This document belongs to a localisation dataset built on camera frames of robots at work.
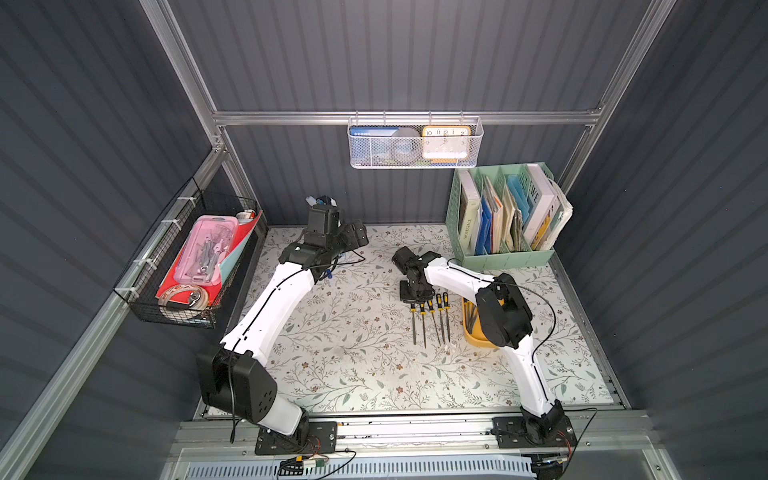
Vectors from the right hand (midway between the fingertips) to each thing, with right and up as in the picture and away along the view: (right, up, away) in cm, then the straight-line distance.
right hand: (414, 297), depth 99 cm
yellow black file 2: (+8, -4, -3) cm, 9 cm away
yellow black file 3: (+6, -4, -3) cm, 8 cm away
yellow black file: (+11, -3, -3) cm, 11 cm away
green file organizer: (+28, +27, -5) cm, 39 cm away
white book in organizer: (+42, +29, -3) cm, 51 cm away
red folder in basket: (-49, +6, -31) cm, 58 cm away
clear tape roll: (-52, +3, -38) cm, 65 cm away
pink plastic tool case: (-54, +16, -27) cm, 62 cm away
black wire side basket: (-60, +10, -37) cm, 71 cm away
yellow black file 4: (+3, -4, -3) cm, 6 cm away
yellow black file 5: (-1, -4, -3) cm, 5 cm away
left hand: (-19, +21, -19) cm, 35 cm away
